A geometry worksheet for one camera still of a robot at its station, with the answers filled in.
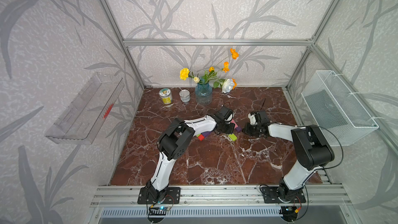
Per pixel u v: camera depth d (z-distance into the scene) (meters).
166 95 1.05
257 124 0.83
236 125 0.98
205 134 0.94
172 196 0.73
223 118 0.77
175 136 0.56
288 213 0.72
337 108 0.63
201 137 0.93
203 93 1.02
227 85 0.85
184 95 1.09
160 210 0.72
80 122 0.65
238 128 0.96
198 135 0.94
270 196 0.73
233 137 0.94
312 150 0.48
